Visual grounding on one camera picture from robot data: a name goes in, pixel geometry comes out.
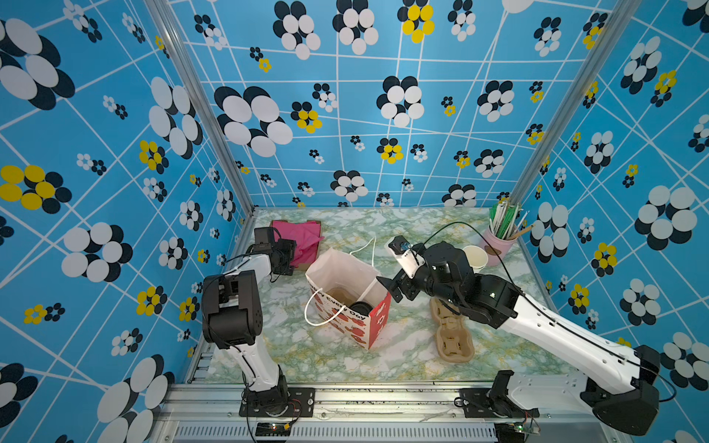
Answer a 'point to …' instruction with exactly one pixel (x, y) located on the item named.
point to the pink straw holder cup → (498, 249)
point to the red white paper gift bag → (334, 269)
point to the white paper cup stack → (476, 257)
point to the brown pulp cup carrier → (454, 339)
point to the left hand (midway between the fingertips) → (298, 247)
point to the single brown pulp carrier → (346, 297)
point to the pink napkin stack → (307, 235)
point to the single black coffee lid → (362, 307)
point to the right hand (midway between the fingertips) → (393, 262)
